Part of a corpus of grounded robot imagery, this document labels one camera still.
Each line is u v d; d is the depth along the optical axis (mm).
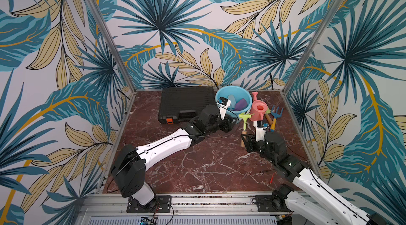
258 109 953
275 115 1067
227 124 653
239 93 955
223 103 652
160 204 733
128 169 415
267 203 733
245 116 764
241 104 997
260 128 664
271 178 816
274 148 568
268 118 1025
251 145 665
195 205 748
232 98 1034
